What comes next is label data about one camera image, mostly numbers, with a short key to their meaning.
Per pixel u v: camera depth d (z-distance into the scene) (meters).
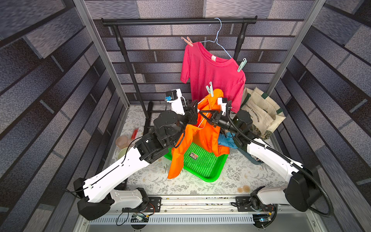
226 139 0.83
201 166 0.87
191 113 0.47
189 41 0.77
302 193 0.40
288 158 0.46
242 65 0.62
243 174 0.85
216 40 0.65
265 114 0.87
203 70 0.82
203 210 0.73
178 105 0.47
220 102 0.66
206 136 0.81
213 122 0.61
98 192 0.38
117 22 0.58
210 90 0.64
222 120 0.62
